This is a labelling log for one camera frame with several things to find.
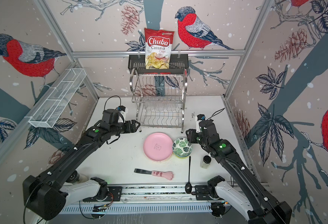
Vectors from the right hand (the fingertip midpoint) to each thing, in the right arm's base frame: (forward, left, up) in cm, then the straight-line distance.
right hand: (187, 133), depth 76 cm
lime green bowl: (-8, +2, -14) cm, 17 cm away
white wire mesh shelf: (+3, +74, +14) cm, 75 cm away
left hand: (+3, +30, +3) cm, 30 cm away
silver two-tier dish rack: (+34, +19, -6) cm, 39 cm away
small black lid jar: (-11, -11, -11) cm, 19 cm away
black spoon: (-22, -1, -20) cm, 30 cm away
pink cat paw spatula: (-17, +10, -19) cm, 27 cm away
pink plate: (-1, +18, -16) cm, 24 cm away
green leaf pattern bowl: (-2, +2, -14) cm, 15 cm away
